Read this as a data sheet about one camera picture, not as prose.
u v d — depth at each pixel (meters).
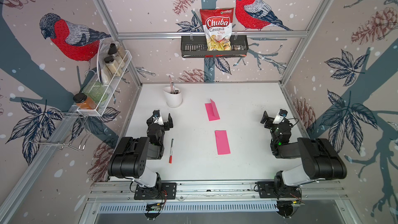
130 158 0.45
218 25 0.81
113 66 0.76
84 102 0.60
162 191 0.73
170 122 0.85
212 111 0.98
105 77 0.70
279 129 0.70
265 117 0.84
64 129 0.56
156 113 0.78
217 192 0.74
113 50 0.80
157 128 0.71
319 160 0.44
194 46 0.95
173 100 1.00
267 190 0.73
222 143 0.90
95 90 0.71
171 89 1.05
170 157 0.84
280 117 0.77
